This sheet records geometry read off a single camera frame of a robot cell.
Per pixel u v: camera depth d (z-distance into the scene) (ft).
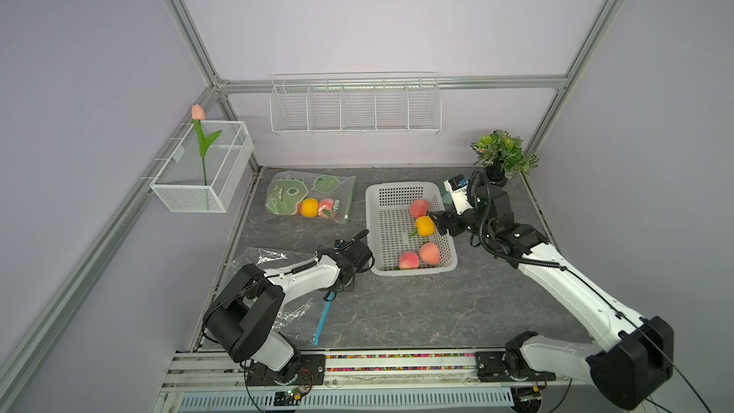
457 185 2.19
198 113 2.59
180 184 2.21
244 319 1.44
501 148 2.99
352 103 3.25
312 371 2.41
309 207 3.35
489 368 2.42
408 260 2.84
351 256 2.35
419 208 3.28
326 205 3.31
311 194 3.45
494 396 2.32
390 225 3.34
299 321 2.70
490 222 1.90
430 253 2.91
